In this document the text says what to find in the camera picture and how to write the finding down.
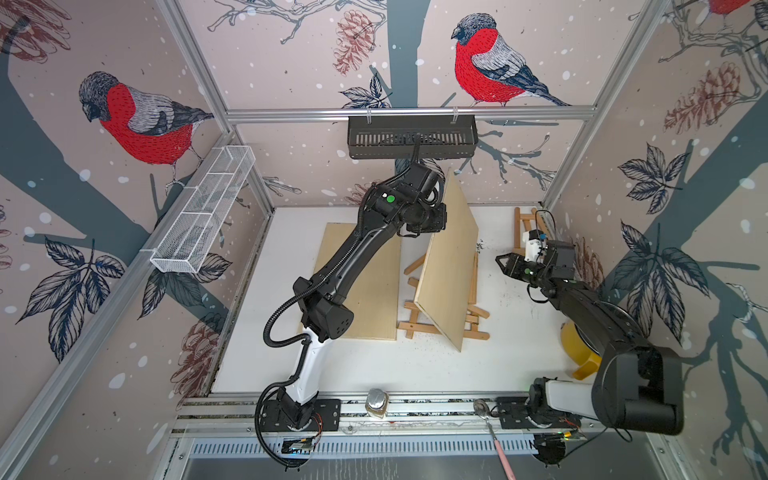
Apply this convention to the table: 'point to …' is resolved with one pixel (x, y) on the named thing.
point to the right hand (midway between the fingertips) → (503, 255)
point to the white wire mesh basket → (187, 239)
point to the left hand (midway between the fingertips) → (450, 219)
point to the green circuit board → (304, 446)
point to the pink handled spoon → (482, 408)
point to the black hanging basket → (396, 137)
